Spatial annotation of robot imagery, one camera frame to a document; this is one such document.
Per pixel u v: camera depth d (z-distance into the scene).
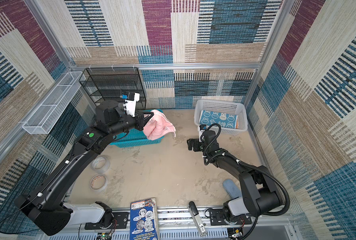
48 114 0.73
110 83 1.05
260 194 0.43
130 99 0.55
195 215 0.71
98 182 0.86
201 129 0.80
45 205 0.38
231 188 0.79
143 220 0.71
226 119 1.09
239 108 1.11
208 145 0.69
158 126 0.70
